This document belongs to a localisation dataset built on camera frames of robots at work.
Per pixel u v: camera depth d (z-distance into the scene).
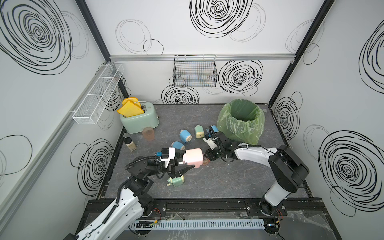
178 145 0.88
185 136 0.94
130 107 0.91
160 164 0.55
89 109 0.72
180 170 0.54
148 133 0.98
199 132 0.96
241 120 0.80
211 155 0.79
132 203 0.51
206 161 0.89
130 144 0.89
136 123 0.96
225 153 0.68
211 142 0.81
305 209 0.75
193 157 0.56
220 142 0.71
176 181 0.76
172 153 0.51
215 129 0.96
